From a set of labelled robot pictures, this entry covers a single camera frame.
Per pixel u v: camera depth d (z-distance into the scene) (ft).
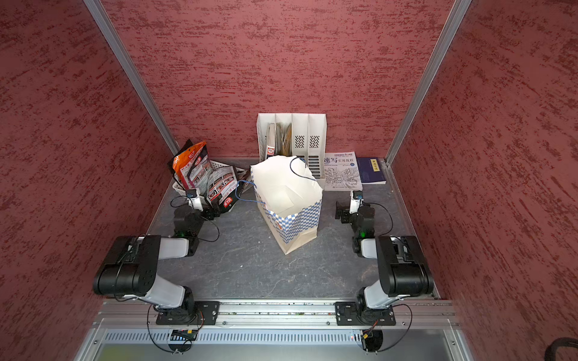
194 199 2.61
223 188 3.02
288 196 3.40
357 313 2.38
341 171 3.75
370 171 3.84
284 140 3.20
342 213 2.78
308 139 3.80
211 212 2.73
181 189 3.28
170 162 2.86
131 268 1.47
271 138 3.19
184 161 2.88
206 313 2.45
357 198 2.61
